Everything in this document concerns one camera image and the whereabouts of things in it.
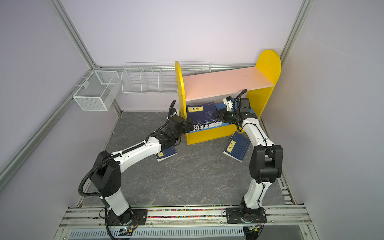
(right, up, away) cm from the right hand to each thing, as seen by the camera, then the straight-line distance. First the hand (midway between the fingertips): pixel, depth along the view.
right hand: (214, 116), depth 87 cm
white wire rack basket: (-37, +27, +12) cm, 47 cm away
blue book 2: (+17, -20, +12) cm, 29 cm away
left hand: (-15, -4, -2) cm, 15 cm away
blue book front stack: (-10, -4, -3) cm, 11 cm away
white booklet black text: (-7, -7, +2) cm, 10 cm away
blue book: (-7, +2, 0) cm, 7 cm away
